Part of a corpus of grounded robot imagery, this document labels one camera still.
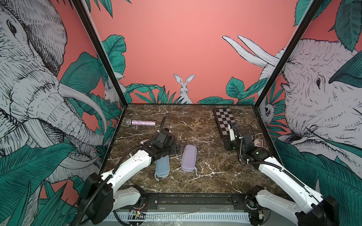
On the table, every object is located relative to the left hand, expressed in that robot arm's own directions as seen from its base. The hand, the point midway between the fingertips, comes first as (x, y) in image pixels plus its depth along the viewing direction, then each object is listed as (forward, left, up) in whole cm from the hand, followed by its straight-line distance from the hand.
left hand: (177, 145), depth 83 cm
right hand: (+2, -28, +6) cm, 29 cm away
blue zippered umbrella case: (-10, +10, -9) cm, 17 cm away
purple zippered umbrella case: (-5, -7, -9) cm, 13 cm away
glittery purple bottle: (+26, +36, -8) cm, 45 cm away
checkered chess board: (+29, -37, -10) cm, 48 cm away
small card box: (+5, -56, -10) cm, 57 cm away
